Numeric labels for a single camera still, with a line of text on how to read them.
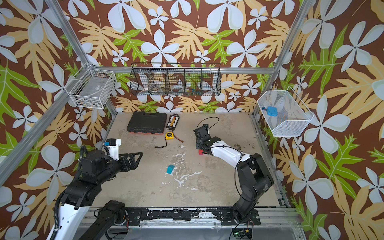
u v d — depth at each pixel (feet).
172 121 3.71
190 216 2.46
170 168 2.94
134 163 1.98
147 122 3.74
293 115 2.54
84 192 1.45
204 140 2.31
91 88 2.81
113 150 1.95
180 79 3.23
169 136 3.42
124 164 1.92
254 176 1.53
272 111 2.81
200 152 3.18
